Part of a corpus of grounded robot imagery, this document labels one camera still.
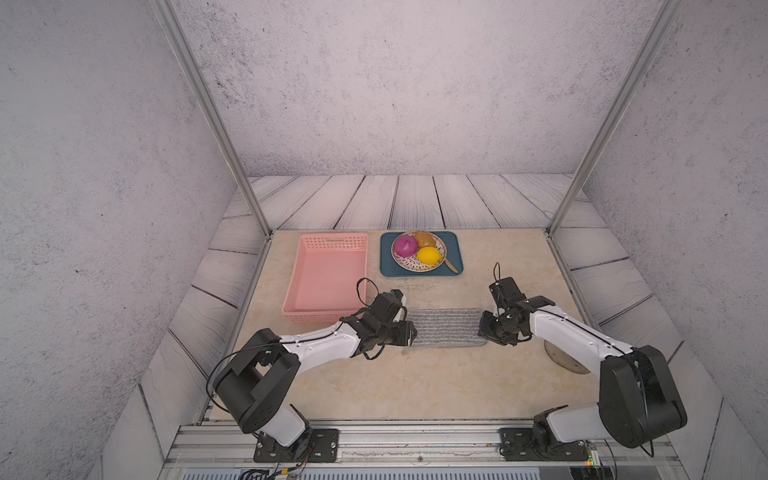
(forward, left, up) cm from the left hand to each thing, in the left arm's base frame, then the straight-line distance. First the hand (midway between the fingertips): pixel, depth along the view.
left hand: (416, 335), depth 86 cm
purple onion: (+34, +1, +1) cm, 34 cm away
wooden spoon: (+29, -15, -5) cm, 33 cm away
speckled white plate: (+31, -1, -5) cm, 31 cm away
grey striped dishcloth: (+5, -10, -6) cm, 13 cm away
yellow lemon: (+31, -7, -2) cm, 32 cm away
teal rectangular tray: (+35, -17, -6) cm, 39 cm away
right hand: (+1, -20, -1) cm, 20 cm away
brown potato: (+38, -6, -1) cm, 39 cm away
